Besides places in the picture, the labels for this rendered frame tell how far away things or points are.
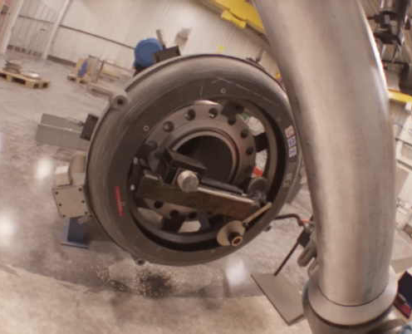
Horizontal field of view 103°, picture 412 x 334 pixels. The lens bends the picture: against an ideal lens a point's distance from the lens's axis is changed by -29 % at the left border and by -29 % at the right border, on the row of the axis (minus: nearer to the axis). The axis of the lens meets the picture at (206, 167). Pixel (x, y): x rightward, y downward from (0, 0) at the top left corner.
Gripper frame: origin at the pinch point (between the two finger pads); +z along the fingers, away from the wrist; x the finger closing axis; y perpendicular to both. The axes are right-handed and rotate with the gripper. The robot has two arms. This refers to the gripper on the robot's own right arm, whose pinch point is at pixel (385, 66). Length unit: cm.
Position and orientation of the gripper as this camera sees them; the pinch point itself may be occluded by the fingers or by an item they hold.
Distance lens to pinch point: 63.7
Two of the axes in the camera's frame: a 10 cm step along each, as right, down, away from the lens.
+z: -4.0, 8.8, 2.5
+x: 3.9, 4.1, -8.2
